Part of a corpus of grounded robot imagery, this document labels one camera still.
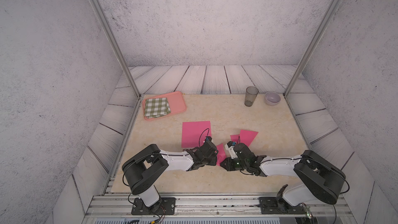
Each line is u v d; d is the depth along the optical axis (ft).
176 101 3.91
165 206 2.39
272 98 3.76
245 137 3.39
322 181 1.42
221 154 2.96
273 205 2.38
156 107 3.66
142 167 1.58
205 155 2.28
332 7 2.55
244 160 2.25
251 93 3.52
